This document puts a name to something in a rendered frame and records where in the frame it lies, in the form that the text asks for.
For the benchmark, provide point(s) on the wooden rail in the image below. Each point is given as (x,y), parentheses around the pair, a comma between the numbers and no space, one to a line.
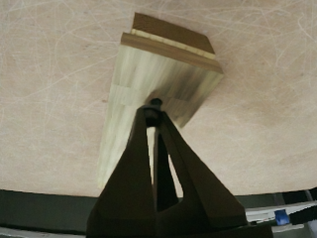
(167,33)

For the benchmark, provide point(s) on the light wooden slat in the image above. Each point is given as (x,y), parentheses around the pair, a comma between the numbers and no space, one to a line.
(147,69)

